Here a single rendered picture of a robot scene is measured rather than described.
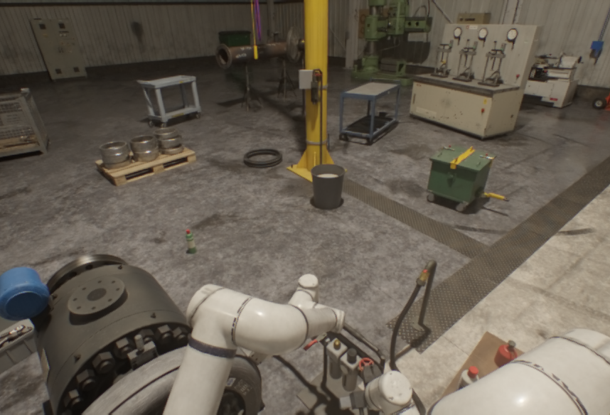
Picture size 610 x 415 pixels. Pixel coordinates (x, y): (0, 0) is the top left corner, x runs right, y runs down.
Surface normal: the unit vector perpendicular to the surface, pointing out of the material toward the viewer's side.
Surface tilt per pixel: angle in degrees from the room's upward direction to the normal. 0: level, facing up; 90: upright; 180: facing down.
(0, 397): 0
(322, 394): 0
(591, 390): 26
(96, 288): 0
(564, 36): 90
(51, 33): 90
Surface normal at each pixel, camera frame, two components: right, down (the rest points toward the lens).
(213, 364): 0.43, -0.12
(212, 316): -0.26, -0.33
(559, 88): -0.80, 0.32
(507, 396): -0.43, -0.84
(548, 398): -0.02, -0.78
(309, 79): -0.14, 0.50
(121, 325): 0.04, -0.89
